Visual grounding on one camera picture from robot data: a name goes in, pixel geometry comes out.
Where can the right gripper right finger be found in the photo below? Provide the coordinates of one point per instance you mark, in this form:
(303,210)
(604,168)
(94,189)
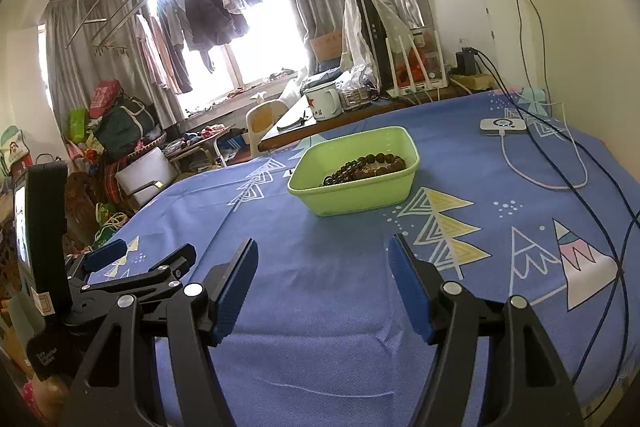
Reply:
(525,384)

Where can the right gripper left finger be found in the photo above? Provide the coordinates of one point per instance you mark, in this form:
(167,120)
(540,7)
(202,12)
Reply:
(117,382)

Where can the phone on left gripper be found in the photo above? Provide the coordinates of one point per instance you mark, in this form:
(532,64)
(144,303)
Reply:
(40,224)

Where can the blue patterned bed sheet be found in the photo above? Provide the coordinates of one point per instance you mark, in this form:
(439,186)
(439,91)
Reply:
(323,338)

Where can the white storage box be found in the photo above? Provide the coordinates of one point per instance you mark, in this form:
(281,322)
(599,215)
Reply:
(146,177)

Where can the dark green duffel bag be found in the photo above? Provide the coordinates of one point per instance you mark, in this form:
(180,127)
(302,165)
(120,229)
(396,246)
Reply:
(123,126)

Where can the low wooden side table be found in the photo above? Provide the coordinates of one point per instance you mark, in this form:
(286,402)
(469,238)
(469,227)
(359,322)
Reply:
(208,145)

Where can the red bag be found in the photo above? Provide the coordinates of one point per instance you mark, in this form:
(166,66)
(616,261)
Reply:
(104,97)

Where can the green plastic basket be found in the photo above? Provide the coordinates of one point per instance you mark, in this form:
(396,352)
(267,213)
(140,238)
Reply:
(357,172)

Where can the beige chair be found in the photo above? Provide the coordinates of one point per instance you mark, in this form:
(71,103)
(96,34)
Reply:
(260,119)

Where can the power strip with adapter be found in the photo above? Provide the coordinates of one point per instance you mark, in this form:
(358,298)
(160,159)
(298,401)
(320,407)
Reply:
(466,74)

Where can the grey left curtain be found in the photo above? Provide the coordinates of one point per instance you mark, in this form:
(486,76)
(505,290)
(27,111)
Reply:
(87,43)

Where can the clear plastic bag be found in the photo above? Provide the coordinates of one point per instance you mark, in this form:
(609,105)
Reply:
(356,87)

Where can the white enamel mug red star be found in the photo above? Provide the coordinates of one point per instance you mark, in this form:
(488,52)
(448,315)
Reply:
(324,101)

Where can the hanging dark clothes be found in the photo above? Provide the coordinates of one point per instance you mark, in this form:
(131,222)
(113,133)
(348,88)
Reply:
(197,25)

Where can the grey covered monitor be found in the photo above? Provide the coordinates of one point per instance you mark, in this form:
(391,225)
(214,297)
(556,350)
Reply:
(374,36)

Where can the cardboard box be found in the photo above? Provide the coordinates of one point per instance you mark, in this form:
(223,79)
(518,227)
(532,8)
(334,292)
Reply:
(328,47)

